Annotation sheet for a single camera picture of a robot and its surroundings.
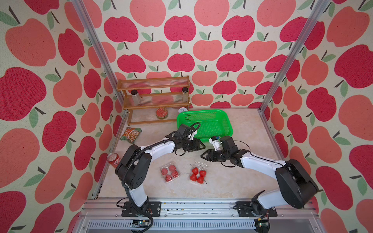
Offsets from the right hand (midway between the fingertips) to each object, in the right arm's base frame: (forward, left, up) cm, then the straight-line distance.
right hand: (204, 158), depth 86 cm
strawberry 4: (-7, 0, -4) cm, 9 cm away
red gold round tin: (+38, +34, -2) cm, 51 cm away
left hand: (+3, +1, +4) cm, 5 cm away
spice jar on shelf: (+40, +15, +16) cm, 45 cm away
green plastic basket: (+34, -7, -6) cm, 35 cm away
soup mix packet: (+16, +53, -4) cm, 55 cm away
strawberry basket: (-6, +19, -4) cm, 20 cm away
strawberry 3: (-8, +17, -6) cm, 20 cm away
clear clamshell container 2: (-7, +3, -6) cm, 10 cm away
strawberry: (-9, +23, -3) cm, 25 cm away
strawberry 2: (-12, +20, -2) cm, 24 cm away
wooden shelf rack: (+48, +42, +1) cm, 64 cm away
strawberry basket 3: (-10, +6, -5) cm, 13 cm away
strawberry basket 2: (-6, +5, -4) cm, 9 cm away
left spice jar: (+33, +49, +17) cm, 62 cm away
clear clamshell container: (-8, +21, -6) cm, 23 cm away
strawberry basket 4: (-11, +1, -4) cm, 12 cm away
